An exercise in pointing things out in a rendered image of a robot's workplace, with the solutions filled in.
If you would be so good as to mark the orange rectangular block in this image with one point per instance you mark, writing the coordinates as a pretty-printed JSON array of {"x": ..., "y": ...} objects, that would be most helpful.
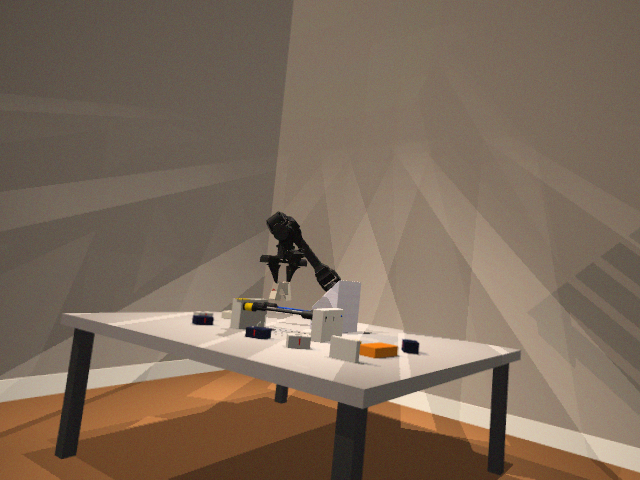
[{"x": 378, "y": 350}]

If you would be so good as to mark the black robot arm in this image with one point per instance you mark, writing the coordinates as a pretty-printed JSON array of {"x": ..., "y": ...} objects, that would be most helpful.
[{"x": 290, "y": 232}]

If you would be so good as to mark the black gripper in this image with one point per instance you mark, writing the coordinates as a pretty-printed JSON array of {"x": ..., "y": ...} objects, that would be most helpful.
[{"x": 275, "y": 260}]

